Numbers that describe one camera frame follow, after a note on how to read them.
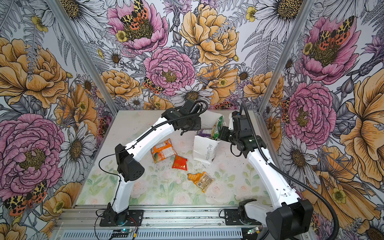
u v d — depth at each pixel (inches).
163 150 37.1
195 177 34.2
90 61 36.8
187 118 23.7
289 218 15.3
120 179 22.4
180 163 36.2
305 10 28.6
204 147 31.4
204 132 36.8
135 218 29.0
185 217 30.0
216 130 32.6
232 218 28.9
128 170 22.0
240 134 22.4
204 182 33.4
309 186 28.7
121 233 28.2
